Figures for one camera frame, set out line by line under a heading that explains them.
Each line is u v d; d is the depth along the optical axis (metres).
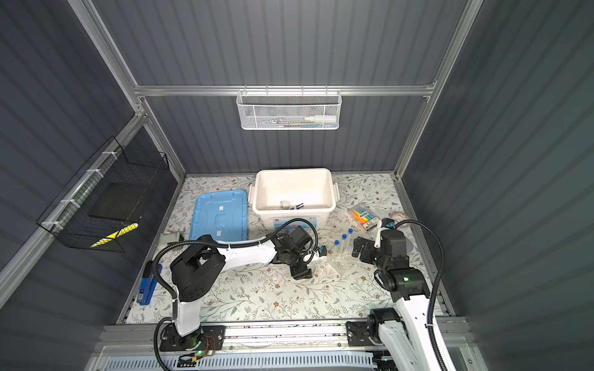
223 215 1.05
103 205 0.72
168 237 0.93
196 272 0.50
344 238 0.80
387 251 0.57
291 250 0.71
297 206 1.04
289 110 1.24
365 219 1.02
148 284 0.83
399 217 1.04
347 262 0.91
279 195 1.06
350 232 0.81
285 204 1.05
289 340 0.74
